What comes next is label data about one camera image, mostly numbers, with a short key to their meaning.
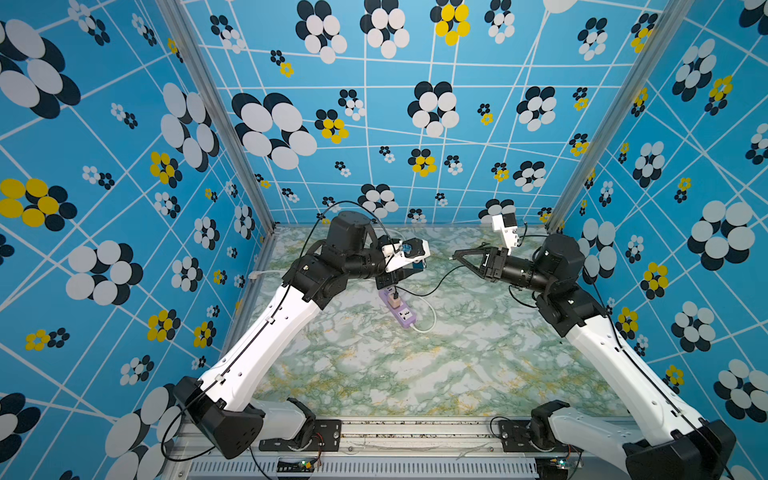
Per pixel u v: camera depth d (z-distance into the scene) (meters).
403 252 0.52
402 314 0.93
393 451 0.72
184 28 0.71
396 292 0.89
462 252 0.62
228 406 0.38
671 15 0.68
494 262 0.56
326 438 0.73
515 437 0.72
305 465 0.70
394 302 0.91
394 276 0.56
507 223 0.60
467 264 0.62
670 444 0.37
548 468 0.69
